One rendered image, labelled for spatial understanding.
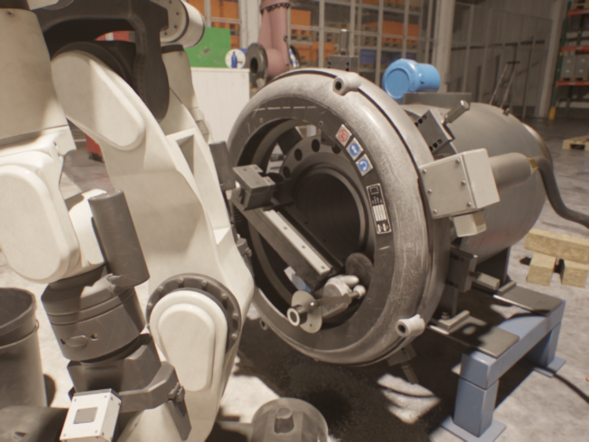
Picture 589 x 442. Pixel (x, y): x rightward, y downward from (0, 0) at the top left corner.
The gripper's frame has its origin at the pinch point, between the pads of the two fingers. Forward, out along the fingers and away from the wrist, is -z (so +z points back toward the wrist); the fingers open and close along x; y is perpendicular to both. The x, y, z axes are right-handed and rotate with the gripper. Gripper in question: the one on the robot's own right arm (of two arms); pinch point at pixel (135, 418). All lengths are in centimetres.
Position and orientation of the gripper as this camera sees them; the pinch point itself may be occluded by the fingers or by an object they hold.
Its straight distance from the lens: 58.4
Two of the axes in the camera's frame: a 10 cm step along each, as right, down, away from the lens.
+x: 9.8, -1.7, -1.3
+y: 0.8, -2.9, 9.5
